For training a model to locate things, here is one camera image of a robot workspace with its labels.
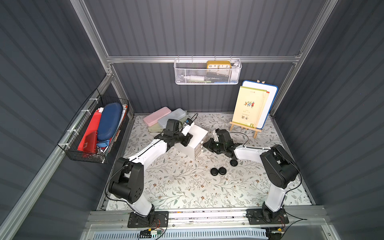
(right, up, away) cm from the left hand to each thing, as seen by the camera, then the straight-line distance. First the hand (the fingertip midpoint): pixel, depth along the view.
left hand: (192, 135), depth 88 cm
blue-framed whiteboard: (+48, +28, 0) cm, 55 cm away
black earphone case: (+25, -17, +3) cm, 31 cm away
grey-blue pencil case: (-11, +14, +17) cm, 25 cm away
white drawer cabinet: (+2, -5, -4) cm, 7 cm away
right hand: (+8, -5, +5) cm, 10 cm away
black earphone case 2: (+13, -22, +1) cm, 25 cm away
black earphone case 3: (+18, -21, +1) cm, 28 cm away
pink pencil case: (-29, +10, +14) cm, 34 cm away
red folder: (-46, -2, -23) cm, 51 cm away
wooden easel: (+36, +6, +14) cm, 39 cm away
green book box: (-25, +4, +12) cm, 28 cm away
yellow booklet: (+37, +19, +6) cm, 42 cm away
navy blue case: (-41, +8, -16) cm, 44 cm away
